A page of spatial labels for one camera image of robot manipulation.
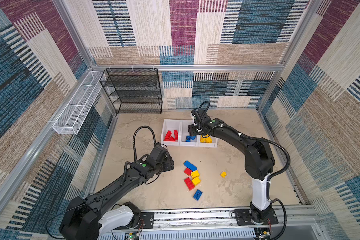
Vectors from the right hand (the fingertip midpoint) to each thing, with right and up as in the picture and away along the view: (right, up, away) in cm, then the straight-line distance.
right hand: (193, 130), depth 93 cm
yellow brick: (+10, -6, +5) cm, 13 cm away
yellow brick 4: (+1, -27, -10) cm, 29 cm away
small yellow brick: (+17, -25, -6) cm, 31 cm away
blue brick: (0, -5, +8) cm, 9 cm away
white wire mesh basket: (-75, +5, -2) cm, 75 cm away
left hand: (-13, -16, -12) cm, 24 cm away
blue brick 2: (-3, -21, -2) cm, 21 cm away
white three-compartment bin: (-7, +2, +9) cm, 11 cm away
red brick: (-14, -6, +5) cm, 16 cm away
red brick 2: (-4, -24, -5) cm, 24 cm away
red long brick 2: (-3, -29, -10) cm, 31 cm away
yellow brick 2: (+6, -6, +5) cm, 10 cm away
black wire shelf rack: (-42, +29, +17) cm, 54 cm away
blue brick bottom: (+1, -34, -12) cm, 36 cm away
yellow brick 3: (0, -25, -6) cm, 26 cm away
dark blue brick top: (-3, -5, +6) cm, 8 cm away
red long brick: (-17, -4, +9) cm, 19 cm away
